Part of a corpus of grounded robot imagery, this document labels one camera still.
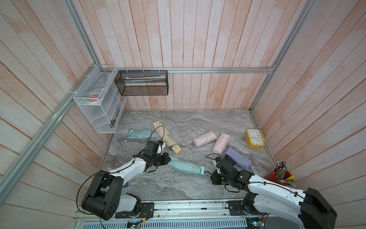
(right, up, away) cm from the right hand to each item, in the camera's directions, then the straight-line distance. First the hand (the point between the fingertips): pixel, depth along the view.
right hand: (210, 176), depth 84 cm
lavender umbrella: (+20, +9, +4) cm, 22 cm away
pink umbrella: (-2, +21, +14) cm, 26 cm away
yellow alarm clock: (+36, +22, +15) cm, 44 cm away
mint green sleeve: (-48, +25, +18) cm, 57 cm away
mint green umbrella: (-14, +6, +2) cm, 15 cm away
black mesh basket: (-46, +63, +20) cm, 81 cm away
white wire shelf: (-60, +37, -7) cm, 70 cm away
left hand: (-24, +9, +3) cm, 26 cm away
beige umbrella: (-25, +19, +11) cm, 33 cm away
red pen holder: (+36, +5, -10) cm, 38 cm away
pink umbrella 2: (+11, +18, +13) cm, 25 cm away
